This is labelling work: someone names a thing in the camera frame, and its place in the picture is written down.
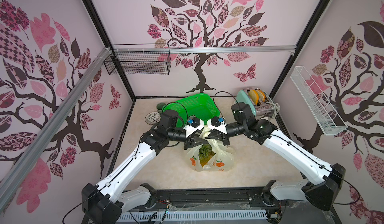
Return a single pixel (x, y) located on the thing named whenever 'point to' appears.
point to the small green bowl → (159, 106)
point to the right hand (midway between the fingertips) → (206, 136)
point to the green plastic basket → (202, 106)
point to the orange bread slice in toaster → (261, 95)
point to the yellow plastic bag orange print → (223, 160)
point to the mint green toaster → (261, 109)
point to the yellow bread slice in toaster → (253, 96)
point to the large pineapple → (206, 153)
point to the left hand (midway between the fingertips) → (204, 141)
